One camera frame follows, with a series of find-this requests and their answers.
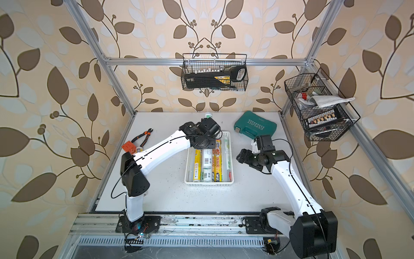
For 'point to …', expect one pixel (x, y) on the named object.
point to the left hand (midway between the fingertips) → (213, 144)
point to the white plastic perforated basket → (188, 179)
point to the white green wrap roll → (229, 177)
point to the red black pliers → (145, 139)
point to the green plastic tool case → (250, 124)
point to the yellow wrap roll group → (217, 165)
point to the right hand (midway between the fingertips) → (243, 160)
